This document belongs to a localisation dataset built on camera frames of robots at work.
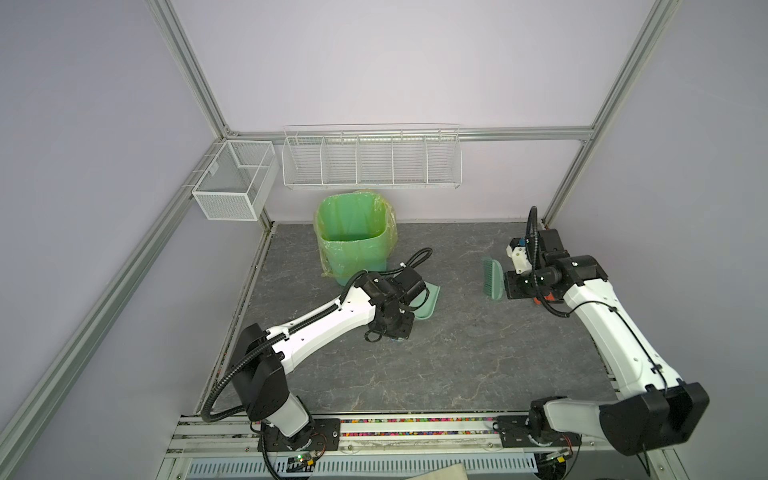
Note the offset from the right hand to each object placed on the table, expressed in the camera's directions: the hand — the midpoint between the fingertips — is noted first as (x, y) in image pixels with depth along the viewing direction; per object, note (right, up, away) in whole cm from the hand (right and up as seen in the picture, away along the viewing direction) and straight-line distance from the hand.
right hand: (512, 288), depth 78 cm
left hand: (-30, -12, -2) cm, 33 cm away
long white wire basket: (-39, +42, +20) cm, 60 cm away
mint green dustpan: (-25, -2, -13) cm, 28 cm away
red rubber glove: (-2, 0, -18) cm, 19 cm away
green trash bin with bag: (-45, +17, +26) cm, 55 cm away
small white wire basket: (-87, +34, +26) cm, 97 cm away
